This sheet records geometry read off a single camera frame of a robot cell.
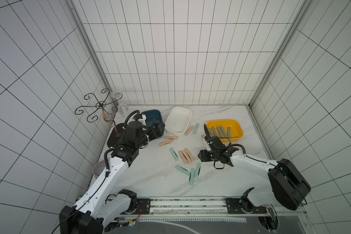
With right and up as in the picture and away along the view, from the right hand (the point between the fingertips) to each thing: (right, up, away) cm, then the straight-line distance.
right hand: (203, 151), depth 90 cm
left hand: (-27, +15, -14) cm, 34 cm away
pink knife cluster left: (-13, -3, 0) cm, 14 cm away
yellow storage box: (+26, +11, +12) cm, 31 cm away
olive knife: (+10, +13, +13) cm, 21 cm away
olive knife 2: (+14, +11, +13) cm, 22 cm away
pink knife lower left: (-26, +4, +7) cm, 27 cm away
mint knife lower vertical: (-8, -13, -7) cm, 17 cm away
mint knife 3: (-4, -10, -5) cm, 13 cm away
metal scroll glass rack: (-57, +29, -13) cm, 65 cm away
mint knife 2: (-12, -11, -5) cm, 17 cm away
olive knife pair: (+21, +11, +12) cm, 27 cm away
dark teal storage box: (-35, +23, +18) cm, 46 cm away
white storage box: (-16, +20, +18) cm, 31 cm away
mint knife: (-3, +14, +15) cm, 21 cm away
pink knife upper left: (-21, +7, +10) cm, 24 cm away
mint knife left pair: (-18, -3, 0) cm, 18 cm away
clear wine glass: (-51, +28, -1) cm, 58 cm away
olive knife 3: (+17, +12, +13) cm, 24 cm away
